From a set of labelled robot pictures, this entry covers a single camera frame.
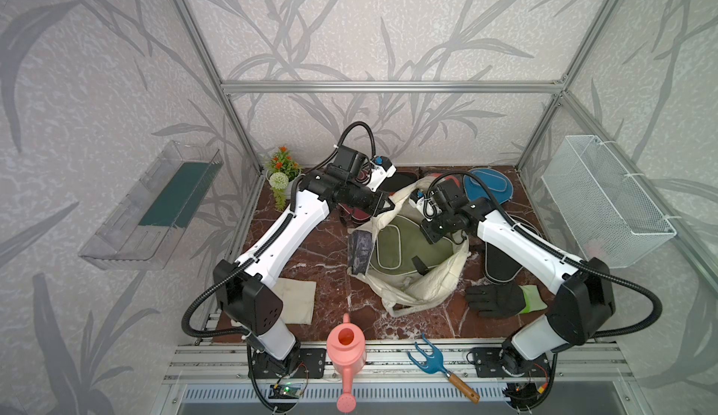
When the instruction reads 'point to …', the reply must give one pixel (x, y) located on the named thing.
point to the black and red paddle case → (402, 177)
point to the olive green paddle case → (401, 248)
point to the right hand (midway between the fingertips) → (421, 225)
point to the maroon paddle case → (352, 217)
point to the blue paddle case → (499, 186)
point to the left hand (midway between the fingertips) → (393, 206)
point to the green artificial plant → (282, 170)
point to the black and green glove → (505, 301)
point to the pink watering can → (346, 349)
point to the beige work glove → (297, 299)
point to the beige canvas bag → (397, 293)
